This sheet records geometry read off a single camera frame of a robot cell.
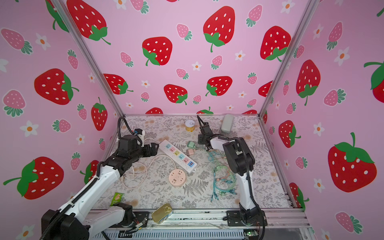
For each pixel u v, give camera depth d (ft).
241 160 1.83
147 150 2.36
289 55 2.81
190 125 3.53
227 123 3.77
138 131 2.34
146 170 2.96
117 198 2.62
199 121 2.81
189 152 3.21
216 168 2.97
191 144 3.32
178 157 3.11
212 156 3.11
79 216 1.34
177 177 2.81
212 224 2.40
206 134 2.75
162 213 2.40
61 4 2.21
